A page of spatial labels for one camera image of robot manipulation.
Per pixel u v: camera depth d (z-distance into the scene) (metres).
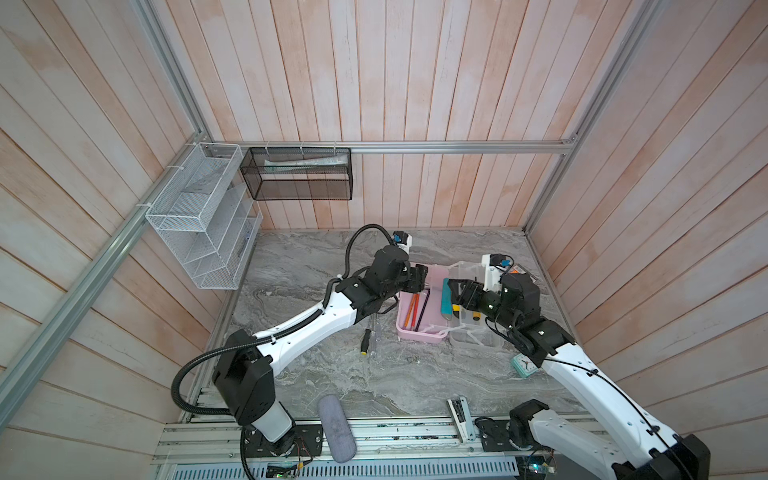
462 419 0.75
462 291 0.69
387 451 0.73
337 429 0.72
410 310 0.97
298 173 1.03
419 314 0.95
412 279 0.68
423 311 0.96
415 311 0.96
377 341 0.90
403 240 0.67
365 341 0.90
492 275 0.67
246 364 0.47
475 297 0.66
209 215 0.73
